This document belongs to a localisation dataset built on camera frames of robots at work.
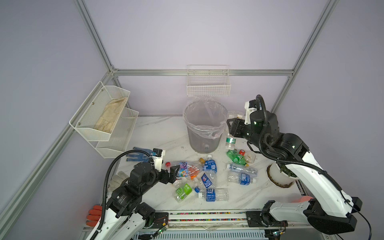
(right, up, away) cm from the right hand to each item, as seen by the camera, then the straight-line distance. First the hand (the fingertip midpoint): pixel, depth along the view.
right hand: (229, 121), depth 62 cm
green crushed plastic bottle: (+11, -21, +34) cm, 41 cm away
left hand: (-26, -21, +7) cm, 34 cm away
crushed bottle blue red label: (-7, -31, +18) cm, 37 cm away
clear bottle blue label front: (-2, -39, +18) cm, 43 cm away
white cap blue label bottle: (-5, -27, +26) cm, 38 cm away
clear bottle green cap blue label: (+11, -31, +20) cm, 39 cm away
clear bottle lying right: (+14, -28, +25) cm, 40 cm away
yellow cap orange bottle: (-15, -27, +24) cm, 39 cm away
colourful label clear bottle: (-19, -26, +22) cm, 39 cm away
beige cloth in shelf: (-62, +8, +21) cm, 66 cm away
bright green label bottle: (-22, -36, +17) cm, 45 cm away
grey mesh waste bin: (-10, -11, +23) cm, 28 cm away
